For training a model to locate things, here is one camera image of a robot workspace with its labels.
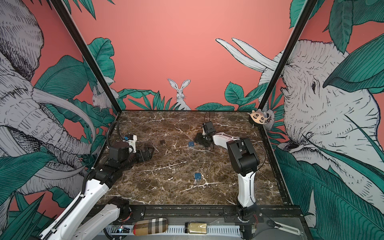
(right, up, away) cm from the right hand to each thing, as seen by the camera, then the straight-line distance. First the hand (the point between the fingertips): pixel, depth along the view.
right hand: (194, 138), depth 99 cm
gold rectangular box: (+1, -39, -32) cm, 50 cm away
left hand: (-24, -3, -23) cm, 33 cm away
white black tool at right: (+39, -39, -28) cm, 62 cm away
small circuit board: (-35, -41, -29) cm, 61 cm away
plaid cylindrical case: (-18, -38, -31) cm, 53 cm away
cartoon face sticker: (+47, +15, +8) cm, 50 cm away
